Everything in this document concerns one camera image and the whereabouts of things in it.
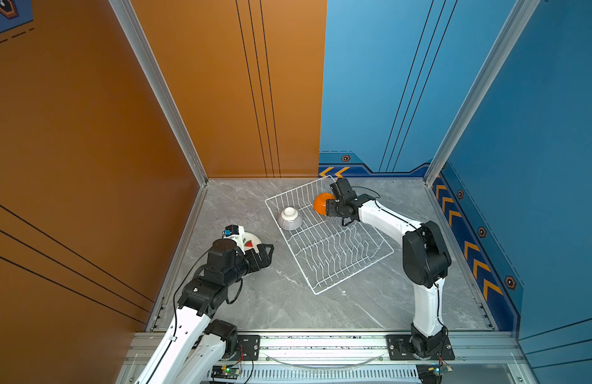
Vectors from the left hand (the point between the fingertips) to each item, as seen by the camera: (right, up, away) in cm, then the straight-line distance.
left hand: (264, 248), depth 75 cm
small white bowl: (+7, +7, +22) cm, 24 cm away
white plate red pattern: (-9, -1, +19) cm, 21 cm away
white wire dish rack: (+22, -4, +17) cm, 28 cm away
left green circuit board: (-11, -36, -5) cm, 38 cm away
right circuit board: (+50, -36, -5) cm, 62 cm away
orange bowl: (+20, +14, +29) cm, 38 cm away
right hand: (+24, +12, +23) cm, 35 cm away
